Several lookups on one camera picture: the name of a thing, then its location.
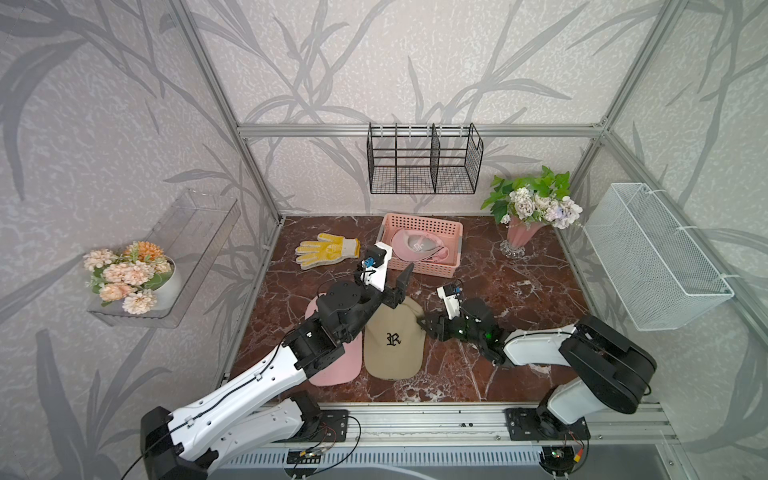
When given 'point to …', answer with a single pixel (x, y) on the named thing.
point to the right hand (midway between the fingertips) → (421, 318)
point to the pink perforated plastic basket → (450, 231)
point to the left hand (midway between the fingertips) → (401, 260)
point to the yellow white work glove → (327, 249)
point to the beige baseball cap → (394, 342)
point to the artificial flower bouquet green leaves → (542, 198)
